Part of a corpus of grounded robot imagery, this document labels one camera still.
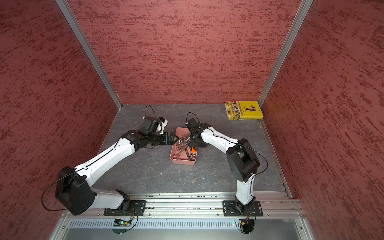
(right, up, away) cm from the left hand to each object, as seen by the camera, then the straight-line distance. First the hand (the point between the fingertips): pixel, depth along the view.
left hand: (171, 142), depth 81 cm
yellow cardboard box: (+51, +20, +33) cm, 64 cm away
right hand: (+14, -4, +10) cm, 18 cm away
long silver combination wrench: (+3, -9, +4) cm, 10 cm away
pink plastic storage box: (+8, -12, +11) cm, 18 cm away
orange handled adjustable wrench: (+12, -7, +7) cm, 16 cm away
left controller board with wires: (-23, -38, -9) cm, 46 cm away
